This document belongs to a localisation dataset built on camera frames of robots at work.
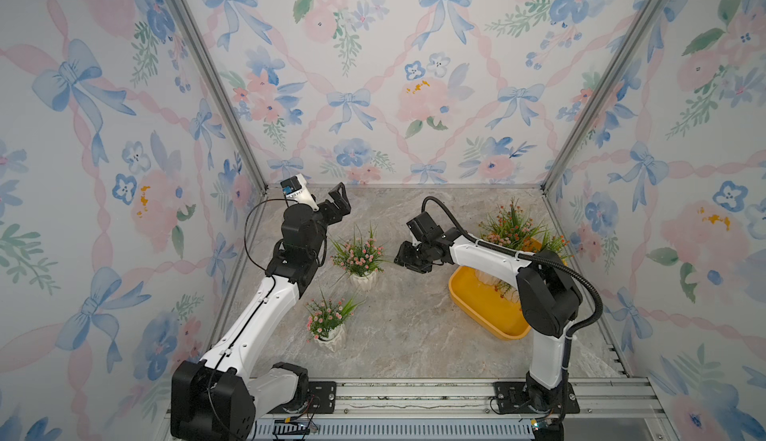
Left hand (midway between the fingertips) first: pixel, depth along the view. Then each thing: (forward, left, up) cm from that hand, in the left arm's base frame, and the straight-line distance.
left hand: (331, 188), depth 75 cm
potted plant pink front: (-27, +1, -21) cm, 34 cm away
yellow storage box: (-19, -43, -28) cm, 55 cm away
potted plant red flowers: (+1, -51, -19) cm, 55 cm away
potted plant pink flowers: (-10, -7, -18) cm, 22 cm away
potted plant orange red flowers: (+7, -74, -34) cm, 82 cm away
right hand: (-3, -15, -28) cm, 32 cm away
